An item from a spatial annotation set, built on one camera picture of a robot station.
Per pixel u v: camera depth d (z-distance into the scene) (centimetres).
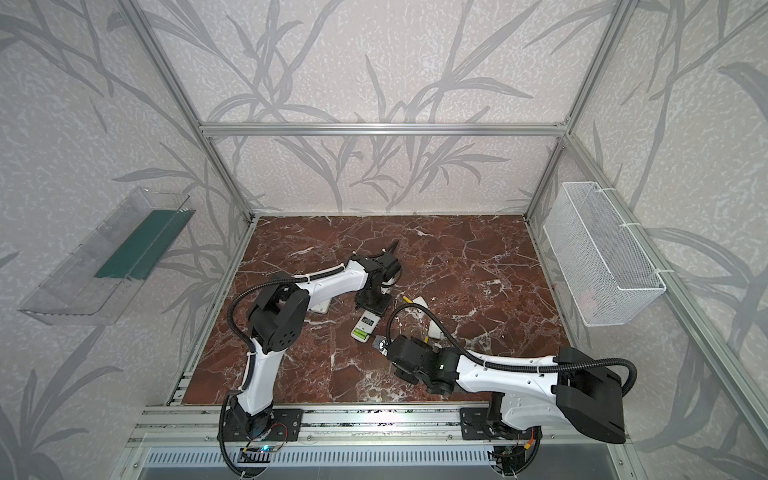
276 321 54
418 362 60
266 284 102
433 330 90
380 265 78
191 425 75
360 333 89
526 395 46
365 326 89
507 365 49
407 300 96
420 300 96
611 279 60
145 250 64
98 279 65
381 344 68
